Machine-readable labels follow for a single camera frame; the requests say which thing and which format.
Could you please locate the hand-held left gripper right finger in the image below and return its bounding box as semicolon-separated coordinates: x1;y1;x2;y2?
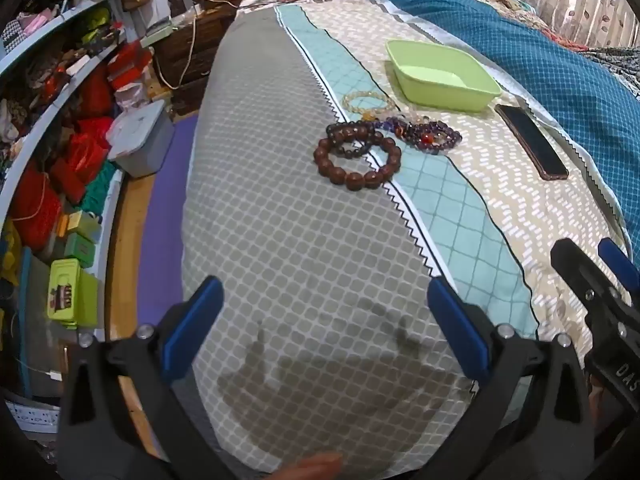
427;276;596;480

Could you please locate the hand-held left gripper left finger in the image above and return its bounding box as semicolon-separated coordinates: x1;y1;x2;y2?
59;275;224;480

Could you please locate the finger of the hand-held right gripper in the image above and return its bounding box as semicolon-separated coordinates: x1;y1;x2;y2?
597;237;640;308
550;238;632;346

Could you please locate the large brown wooden bead bracelet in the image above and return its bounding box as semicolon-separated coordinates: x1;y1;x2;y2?
313;132;403;191

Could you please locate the purple bead bracelet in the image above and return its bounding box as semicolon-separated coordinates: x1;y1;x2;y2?
386;116;463;156

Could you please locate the dark brown bead bracelet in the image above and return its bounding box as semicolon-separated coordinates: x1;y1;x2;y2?
326;121;386;159

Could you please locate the light green plastic tray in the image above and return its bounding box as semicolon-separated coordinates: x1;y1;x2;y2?
385;39;502;113

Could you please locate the pale yellow bead bracelet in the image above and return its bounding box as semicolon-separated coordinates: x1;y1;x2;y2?
342;89;399;116

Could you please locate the person's left hand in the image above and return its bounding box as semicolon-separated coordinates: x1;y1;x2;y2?
277;451;346;480

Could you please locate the purple mat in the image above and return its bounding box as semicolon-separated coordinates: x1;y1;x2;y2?
137;117;203;341

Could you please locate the green tin box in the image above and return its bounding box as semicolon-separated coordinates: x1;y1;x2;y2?
46;258;100;330

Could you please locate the black smartphone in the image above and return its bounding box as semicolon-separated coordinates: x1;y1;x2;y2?
495;103;570;181

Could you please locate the small green box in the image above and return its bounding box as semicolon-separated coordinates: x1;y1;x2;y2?
63;232;98;268

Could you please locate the grey plastic storage box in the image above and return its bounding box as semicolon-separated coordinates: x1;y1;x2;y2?
106;99;175;179

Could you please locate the teal checked blanket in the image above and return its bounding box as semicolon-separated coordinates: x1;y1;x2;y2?
367;0;640;241

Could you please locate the cluttered white shelf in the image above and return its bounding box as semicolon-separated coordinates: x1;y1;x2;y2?
0;0;156;411

